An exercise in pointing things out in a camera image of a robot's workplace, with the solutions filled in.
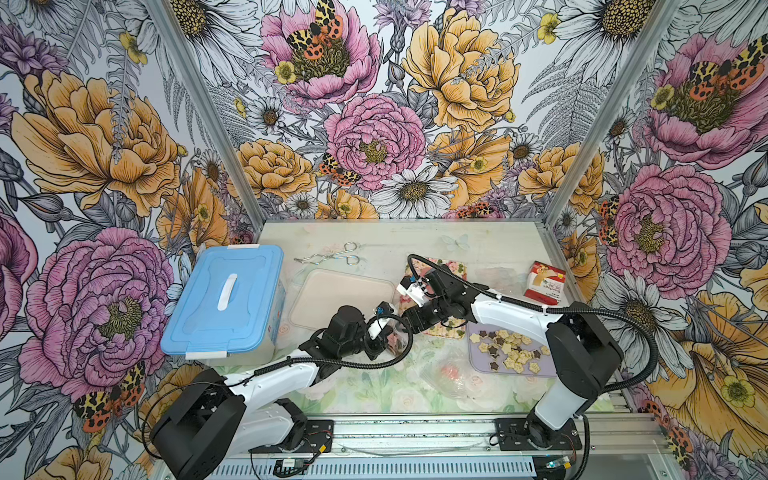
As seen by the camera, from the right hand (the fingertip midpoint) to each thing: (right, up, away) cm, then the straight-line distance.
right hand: (403, 333), depth 83 cm
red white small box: (+47, +12, +17) cm, 51 cm away
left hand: (-4, -1, +1) cm, 4 cm away
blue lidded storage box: (-44, +8, -5) cm, 45 cm away
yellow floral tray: (+16, -1, +9) cm, 18 cm away
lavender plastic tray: (+22, -9, +3) cm, 24 cm away
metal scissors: (-19, +23, +32) cm, 44 cm away
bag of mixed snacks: (+11, -11, 0) cm, 16 cm away
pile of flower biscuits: (+27, -4, +7) cm, 28 cm away
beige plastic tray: (-28, +7, +17) cm, 34 cm away
